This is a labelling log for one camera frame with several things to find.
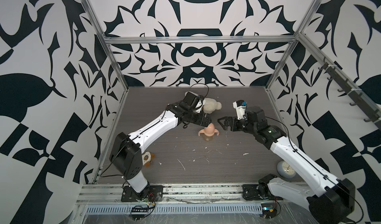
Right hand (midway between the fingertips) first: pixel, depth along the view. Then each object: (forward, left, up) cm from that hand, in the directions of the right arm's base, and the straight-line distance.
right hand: (225, 117), depth 78 cm
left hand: (+3, +11, -3) cm, 11 cm away
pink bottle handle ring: (-1, +11, -13) cm, 17 cm away
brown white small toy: (-14, +42, -18) cm, 48 cm away
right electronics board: (-38, -19, -22) cm, 48 cm away
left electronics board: (-40, +42, -20) cm, 62 cm away
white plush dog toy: (+18, +5, -13) cm, 23 cm away
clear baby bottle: (-1, +7, -22) cm, 23 cm away
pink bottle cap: (-2, +7, -8) cm, 11 cm away
